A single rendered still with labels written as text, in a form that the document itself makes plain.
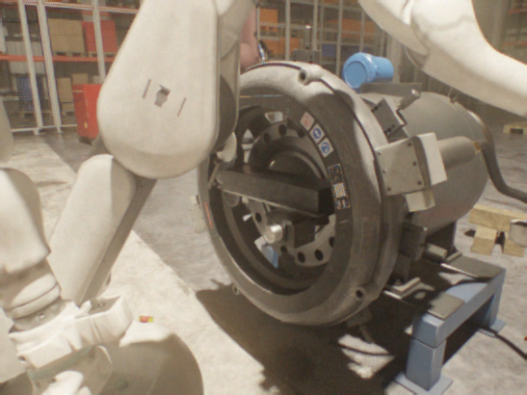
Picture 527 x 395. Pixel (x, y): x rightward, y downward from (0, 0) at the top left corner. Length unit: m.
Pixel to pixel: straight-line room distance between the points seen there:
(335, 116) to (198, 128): 0.46
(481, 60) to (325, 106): 0.36
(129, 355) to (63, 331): 0.53
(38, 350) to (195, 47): 0.36
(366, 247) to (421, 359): 0.58
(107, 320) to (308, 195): 0.61
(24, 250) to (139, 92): 0.22
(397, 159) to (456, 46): 0.27
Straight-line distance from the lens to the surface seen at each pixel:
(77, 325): 0.46
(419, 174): 0.82
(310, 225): 0.97
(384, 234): 0.91
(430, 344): 1.34
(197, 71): 0.49
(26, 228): 0.45
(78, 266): 0.67
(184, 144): 0.50
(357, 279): 0.94
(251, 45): 5.51
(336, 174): 0.89
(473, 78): 0.67
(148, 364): 0.98
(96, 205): 0.61
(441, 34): 0.66
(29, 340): 0.48
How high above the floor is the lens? 0.93
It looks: 17 degrees down
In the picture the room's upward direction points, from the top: straight up
